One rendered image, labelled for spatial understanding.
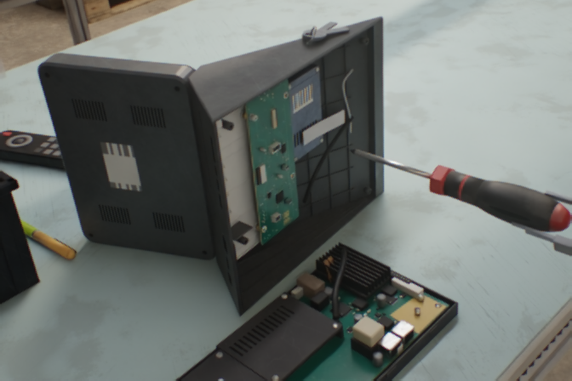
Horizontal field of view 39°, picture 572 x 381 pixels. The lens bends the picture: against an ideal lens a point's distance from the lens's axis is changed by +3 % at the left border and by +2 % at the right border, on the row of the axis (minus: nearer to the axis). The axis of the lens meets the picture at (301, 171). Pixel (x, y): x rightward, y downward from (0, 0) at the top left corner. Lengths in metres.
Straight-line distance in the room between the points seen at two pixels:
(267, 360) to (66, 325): 0.21
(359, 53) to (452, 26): 0.53
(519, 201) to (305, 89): 0.27
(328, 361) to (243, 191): 0.17
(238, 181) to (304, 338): 0.15
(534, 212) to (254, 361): 0.26
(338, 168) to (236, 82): 0.20
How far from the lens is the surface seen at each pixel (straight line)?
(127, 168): 0.78
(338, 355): 0.68
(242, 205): 0.71
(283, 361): 0.66
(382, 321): 0.70
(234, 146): 0.68
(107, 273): 0.82
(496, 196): 0.55
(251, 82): 0.67
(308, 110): 0.75
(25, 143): 1.05
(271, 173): 0.72
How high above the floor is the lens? 1.50
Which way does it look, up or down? 33 degrees down
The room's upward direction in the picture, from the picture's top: 4 degrees counter-clockwise
